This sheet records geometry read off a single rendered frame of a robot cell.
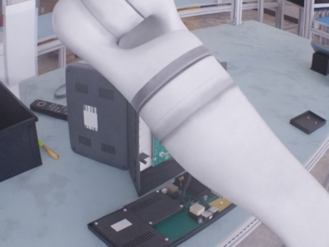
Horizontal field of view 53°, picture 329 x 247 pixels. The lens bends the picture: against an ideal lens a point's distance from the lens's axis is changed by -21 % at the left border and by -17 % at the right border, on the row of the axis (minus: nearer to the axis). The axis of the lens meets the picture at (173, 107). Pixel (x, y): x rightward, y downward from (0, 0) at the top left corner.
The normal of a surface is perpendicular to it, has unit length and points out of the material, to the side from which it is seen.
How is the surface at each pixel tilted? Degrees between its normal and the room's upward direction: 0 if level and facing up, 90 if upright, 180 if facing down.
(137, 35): 60
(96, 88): 90
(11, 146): 90
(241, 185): 70
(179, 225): 0
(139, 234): 0
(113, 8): 90
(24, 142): 90
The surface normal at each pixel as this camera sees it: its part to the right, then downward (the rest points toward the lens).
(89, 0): -0.13, 0.06
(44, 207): 0.05, -0.89
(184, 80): 0.02, -0.13
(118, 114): -0.37, 0.39
